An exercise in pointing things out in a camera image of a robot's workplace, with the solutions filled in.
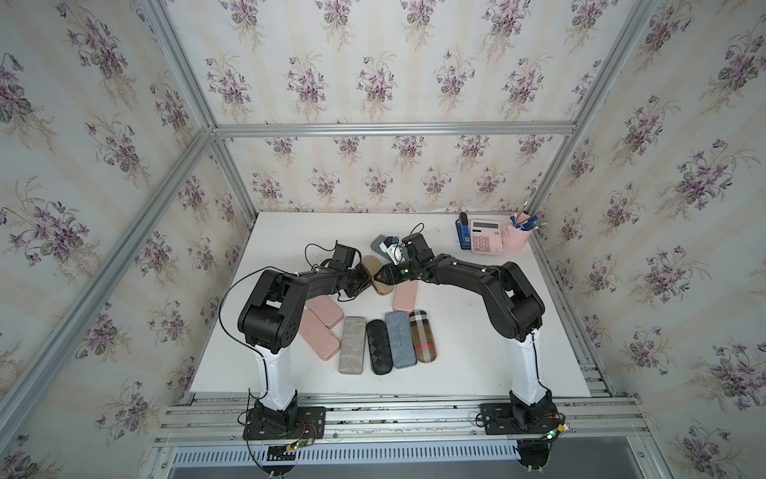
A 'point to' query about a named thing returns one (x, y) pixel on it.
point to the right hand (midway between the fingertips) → (382, 277)
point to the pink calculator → (487, 237)
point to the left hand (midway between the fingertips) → (375, 281)
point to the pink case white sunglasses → (404, 295)
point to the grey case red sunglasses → (353, 345)
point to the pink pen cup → (515, 239)
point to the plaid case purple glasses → (424, 343)
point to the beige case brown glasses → (372, 263)
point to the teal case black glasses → (402, 345)
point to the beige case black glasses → (379, 347)
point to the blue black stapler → (464, 232)
